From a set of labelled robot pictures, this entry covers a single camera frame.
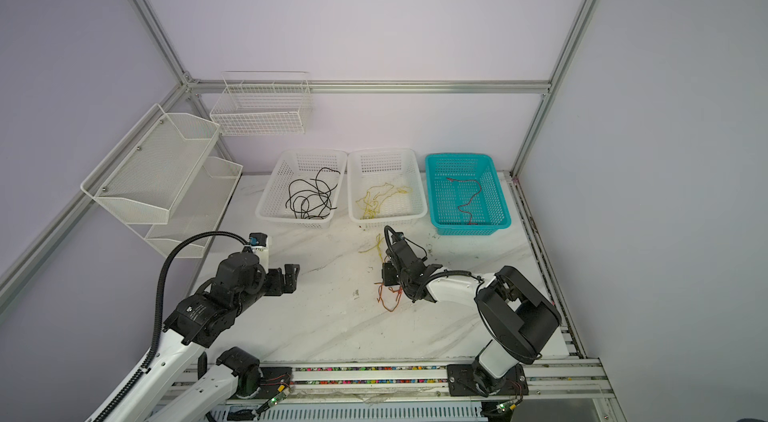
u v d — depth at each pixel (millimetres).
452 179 1199
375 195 1090
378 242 1003
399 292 885
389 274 808
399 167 1189
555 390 734
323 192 1145
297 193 1121
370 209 1073
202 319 485
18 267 513
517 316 452
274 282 651
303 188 1147
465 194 1147
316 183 1147
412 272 693
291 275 675
